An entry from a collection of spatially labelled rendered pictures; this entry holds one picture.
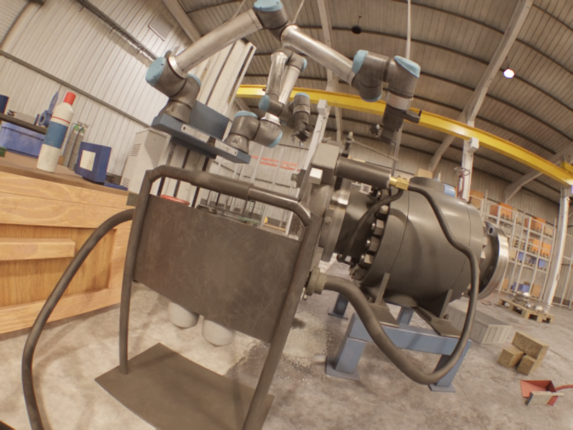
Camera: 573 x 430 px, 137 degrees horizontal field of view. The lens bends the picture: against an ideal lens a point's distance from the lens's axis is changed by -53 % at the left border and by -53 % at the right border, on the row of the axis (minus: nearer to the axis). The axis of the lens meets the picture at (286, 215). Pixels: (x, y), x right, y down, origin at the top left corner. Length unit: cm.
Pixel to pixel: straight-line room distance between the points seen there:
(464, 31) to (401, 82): 873
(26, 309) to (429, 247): 139
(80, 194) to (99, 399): 53
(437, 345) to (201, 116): 171
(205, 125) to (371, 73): 107
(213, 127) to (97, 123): 796
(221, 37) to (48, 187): 90
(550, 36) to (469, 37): 310
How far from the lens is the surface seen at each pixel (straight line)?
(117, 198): 84
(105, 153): 80
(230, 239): 44
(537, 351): 192
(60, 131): 76
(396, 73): 81
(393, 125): 86
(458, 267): 115
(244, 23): 117
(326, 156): 84
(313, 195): 88
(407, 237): 101
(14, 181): 67
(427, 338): 104
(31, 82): 870
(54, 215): 73
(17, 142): 136
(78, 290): 89
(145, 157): 160
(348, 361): 99
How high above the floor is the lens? 53
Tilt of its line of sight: 1 degrees up
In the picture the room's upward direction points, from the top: 16 degrees clockwise
